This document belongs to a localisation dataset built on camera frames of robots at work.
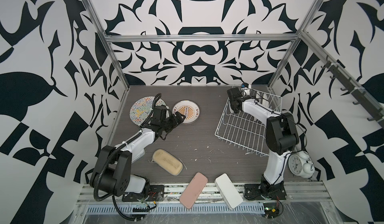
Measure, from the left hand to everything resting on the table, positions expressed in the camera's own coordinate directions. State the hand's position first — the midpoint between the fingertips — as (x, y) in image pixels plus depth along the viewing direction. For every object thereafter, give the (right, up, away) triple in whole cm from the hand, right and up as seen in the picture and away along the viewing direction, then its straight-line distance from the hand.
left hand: (182, 117), depth 87 cm
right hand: (+45, +10, +2) cm, 46 cm away
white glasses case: (+24, -35, -18) cm, 46 cm away
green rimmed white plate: (+35, +14, -3) cm, 38 cm away
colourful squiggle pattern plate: (-30, +4, +20) cm, 36 cm away
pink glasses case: (+6, -35, -13) cm, 38 cm away
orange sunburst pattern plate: (+3, +4, +20) cm, 20 cm away
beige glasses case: (-8, -23, -7) cm, 25 cm away
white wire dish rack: (+37, -9, +7) cm, 39 cm away
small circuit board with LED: (+43, -42, -16) cm, 62 cm away
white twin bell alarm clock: (+58, -21, -14) cm, 63 cm away
